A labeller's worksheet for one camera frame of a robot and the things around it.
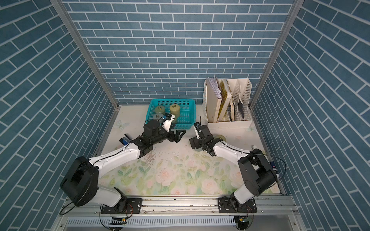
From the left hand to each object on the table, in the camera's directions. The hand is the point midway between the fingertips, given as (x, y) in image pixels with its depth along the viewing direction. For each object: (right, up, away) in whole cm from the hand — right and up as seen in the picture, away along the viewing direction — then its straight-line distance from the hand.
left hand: (183, 129), depth 80 cm
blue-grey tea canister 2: (-19, +7, +21) cm, 29 cm away
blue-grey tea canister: (+9, -15, +15) cm, 24 cm away
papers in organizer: (+19, +28, +12) cm, 36 cm away
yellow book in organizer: (+27, +19, +11) cm, 35 cm away
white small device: (+45, -14, +13) cm, 49 cm away
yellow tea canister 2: (+23, -6, +12) cm, 27 cm away
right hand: (+9, -7, +12) cm, 16 cm away
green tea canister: (-19, +13, +25) cm, 34 cm away
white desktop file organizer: (+39, +9, +26) cm, 48 cm away
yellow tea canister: (-8, +12, +28) cm, 32 cm away
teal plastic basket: (+1, +6, +33) cm, 34 cm away
